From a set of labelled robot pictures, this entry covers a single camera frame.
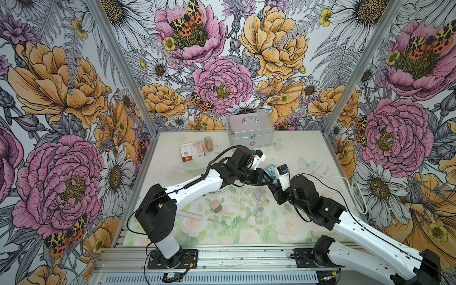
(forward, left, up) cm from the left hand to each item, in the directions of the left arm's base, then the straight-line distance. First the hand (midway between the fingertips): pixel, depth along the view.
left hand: (268, 186), depth 76 cm
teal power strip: (0, +1, +11) cm, 11 cm away
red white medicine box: (+31, +39, -14) cm, 52 cm away
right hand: (0, -2, -1) cm, 2 cm away
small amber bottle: (+38, +29, -16) cm, 50 cm away
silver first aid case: (+40, +1, -7) cm, 41 cm away
